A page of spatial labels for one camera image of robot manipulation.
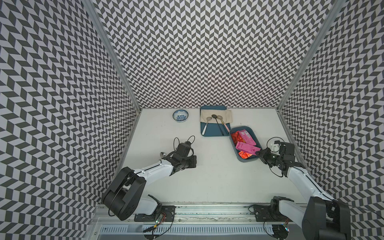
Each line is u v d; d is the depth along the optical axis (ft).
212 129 3.48
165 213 2.35
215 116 3.77
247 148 2.94
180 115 3.73
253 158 2.87
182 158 2.23
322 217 1.31
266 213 2.41
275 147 2.55
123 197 1.37
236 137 3.15
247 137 3.16
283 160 2.11
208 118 3.64
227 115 3.69
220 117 3.74
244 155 2.99
